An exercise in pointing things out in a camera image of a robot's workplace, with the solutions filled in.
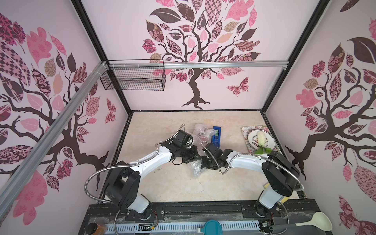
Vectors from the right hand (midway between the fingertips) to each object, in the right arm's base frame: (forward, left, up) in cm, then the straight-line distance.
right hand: (201, 164), depth 88 cm
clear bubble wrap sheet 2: (+20, -2, +5) cm, 21 cm away
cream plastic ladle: (-29, -57, -2) cm, 64 cm away
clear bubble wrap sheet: (-6, +3, +7) cm, 10 cm away
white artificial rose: (+16, -42, +1) cm, 45 cm away
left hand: (-2, 0, +10) cm, 10 cm away
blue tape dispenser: (+17, -11, +3) cm, 20 cm away
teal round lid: (-32, -3, +6) cm, 33 cm away
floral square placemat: (+27, -35, -2) cm, 45 cm away
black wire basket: (+49, +35, +33) cm, 68 cm away
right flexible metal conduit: (-11, -11, +29) cm, 33 cm away
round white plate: (+18, -37, -1) cm, 41 cm away
